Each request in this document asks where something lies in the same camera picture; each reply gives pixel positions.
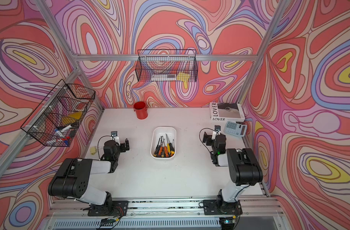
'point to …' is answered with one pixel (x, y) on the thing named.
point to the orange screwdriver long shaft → (166, 149)
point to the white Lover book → (226, 111)
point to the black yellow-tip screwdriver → (171, 148)
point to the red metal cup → (141, 109)
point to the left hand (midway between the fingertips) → (120, 139)
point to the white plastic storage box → (158, 132)
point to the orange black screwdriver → (161, 148)
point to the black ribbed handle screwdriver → (157, 148)
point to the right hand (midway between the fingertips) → (212, 135)
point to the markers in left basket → (64, 135)
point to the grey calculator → (235, 128)
